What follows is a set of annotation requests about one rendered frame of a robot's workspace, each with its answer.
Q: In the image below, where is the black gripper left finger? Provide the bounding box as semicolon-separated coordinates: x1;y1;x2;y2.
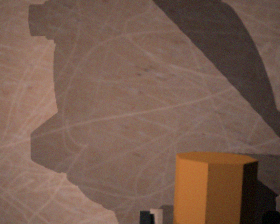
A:
140;211;155;224

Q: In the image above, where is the orange-brown octagonal handle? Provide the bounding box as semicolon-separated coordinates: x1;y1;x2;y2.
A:
173;151;258;224

